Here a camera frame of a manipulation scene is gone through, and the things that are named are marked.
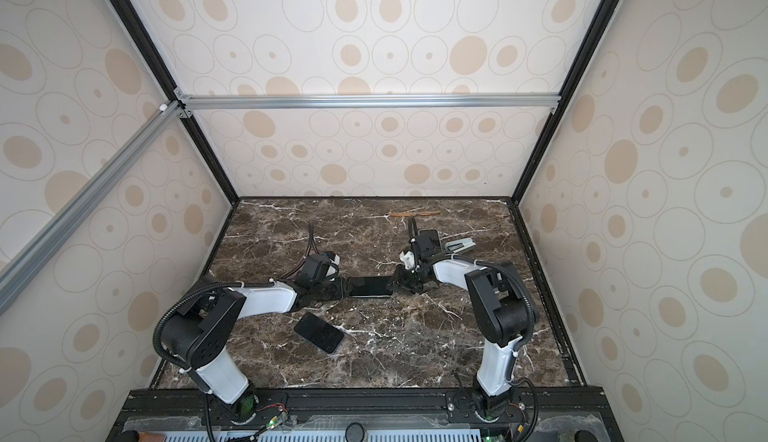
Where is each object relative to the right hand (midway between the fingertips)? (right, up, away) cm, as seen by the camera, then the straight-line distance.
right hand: (391, 286), depth 94 cm
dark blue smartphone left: (-21, -12, -7) cm, 25 cm away
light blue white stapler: (+24, +12, +10) cm, 29 cm away
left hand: (-10, +1, -1) cm, 10 cm away
